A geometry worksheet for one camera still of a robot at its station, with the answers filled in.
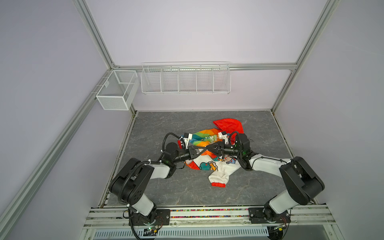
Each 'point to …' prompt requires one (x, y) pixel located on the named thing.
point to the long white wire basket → (186, 78)
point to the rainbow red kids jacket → (219, 169)
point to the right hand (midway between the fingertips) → (206, 149)
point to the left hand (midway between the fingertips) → (206, 152)
